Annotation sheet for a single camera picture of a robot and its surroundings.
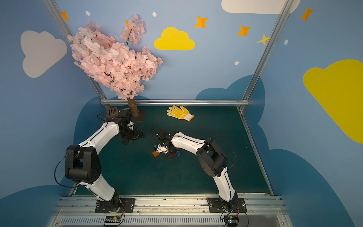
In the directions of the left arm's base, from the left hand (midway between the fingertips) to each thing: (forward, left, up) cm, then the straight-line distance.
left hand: (138, 137), depth 90 cm
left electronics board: (-43, +7, -13) cm, 46 cm away
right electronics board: (-42, -56, -13) cm, 71 cm away
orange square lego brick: (-7, -11, -9) cm, 16 cm away
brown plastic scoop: (+29, +30, -9) cm, 43 cm away
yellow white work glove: (+32, -26, -11) cm, 43 cm away
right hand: (-6, -24, -7) cm, 25 cm away
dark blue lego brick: (-10, -27, -3) cm, 29 cm away
